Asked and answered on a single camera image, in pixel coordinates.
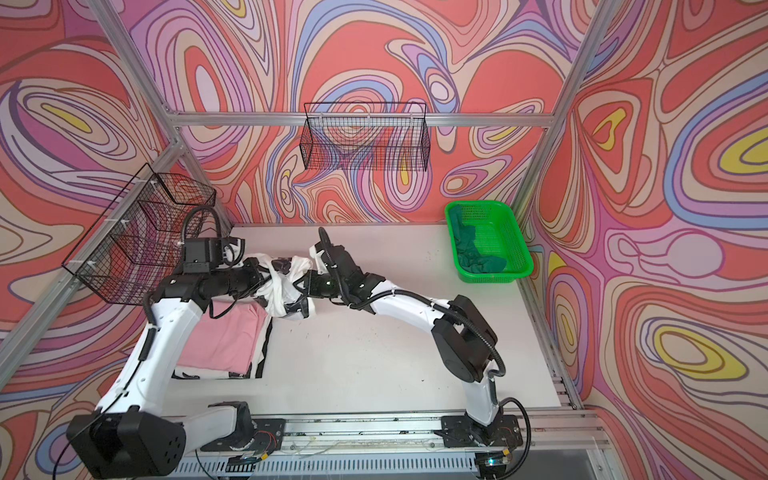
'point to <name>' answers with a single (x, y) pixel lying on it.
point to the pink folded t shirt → (224, 336)
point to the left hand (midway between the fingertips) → (278, 270)
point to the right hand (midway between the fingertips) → (297, 292)
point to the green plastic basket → (497, 232)
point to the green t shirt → (470, 256)
